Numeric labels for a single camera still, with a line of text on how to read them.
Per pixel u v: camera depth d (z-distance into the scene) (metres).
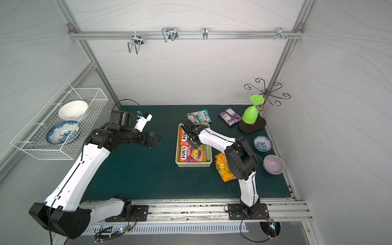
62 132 0.65
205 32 0.73
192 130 0.73
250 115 0.85
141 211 0.74
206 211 0.75
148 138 0.64
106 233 0.69
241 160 0.51
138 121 0.62
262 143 0.96
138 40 0.78
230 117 1.11
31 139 0.56
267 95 0.84
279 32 0.77
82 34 0.82
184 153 0.90
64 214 0.36
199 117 1.12
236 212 0.74
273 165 0.88
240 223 0.65
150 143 0.63
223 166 0.86
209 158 0.90
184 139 0.95
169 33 0.76
